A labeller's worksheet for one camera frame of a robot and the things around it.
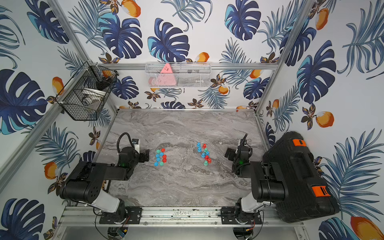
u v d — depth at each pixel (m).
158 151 0.98
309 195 0.57
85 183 0.46
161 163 0.93
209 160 0.92
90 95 0.88
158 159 0.95
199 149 0.97
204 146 0.99
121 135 0.71
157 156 0.95
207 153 0.95
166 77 0.90
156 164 0.92
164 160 0.94
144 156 0.88
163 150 0.98
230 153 0.88
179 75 0.93
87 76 0.88
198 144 0.99
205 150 0.95
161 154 0.97
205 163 0.91
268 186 0.44
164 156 0.95
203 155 0.95
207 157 0.94
